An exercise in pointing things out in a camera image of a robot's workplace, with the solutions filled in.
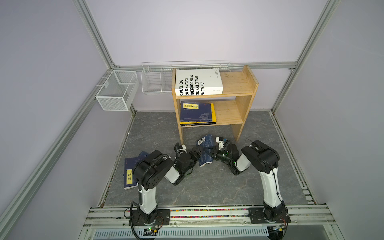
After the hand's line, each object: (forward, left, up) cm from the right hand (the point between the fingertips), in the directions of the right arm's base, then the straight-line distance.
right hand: (203, 151), depth 93 cm
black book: (+8, +2, +17) cm, 19 cm away
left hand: (-1, 0, +1) cm, 2 cm away
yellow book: (+11, -6, +20) cm, 23 cm away
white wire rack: (+41, +31, +28) cm, 58 cm away
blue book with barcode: (+4, -1, +2) cm, 4 cm away
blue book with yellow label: (+15, +7, +21) cm, 27 cm away
